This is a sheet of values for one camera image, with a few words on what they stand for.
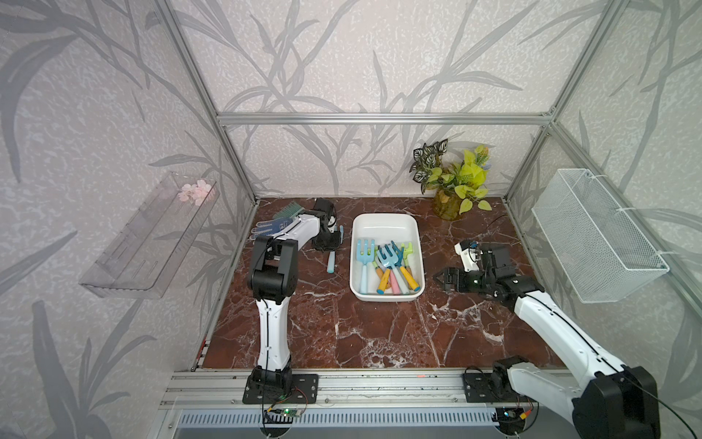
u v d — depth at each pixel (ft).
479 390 2.39
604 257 1.92
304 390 2.40
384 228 3.57
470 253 2.37
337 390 2.48
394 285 3.00
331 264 3.16
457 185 3.31
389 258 3.16
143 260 2.18
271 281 1.87
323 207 2.85
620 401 1.25
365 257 3.22
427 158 3.43
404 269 3.10
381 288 2.91
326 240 2.96
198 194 2.51
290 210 3.78
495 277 2.06
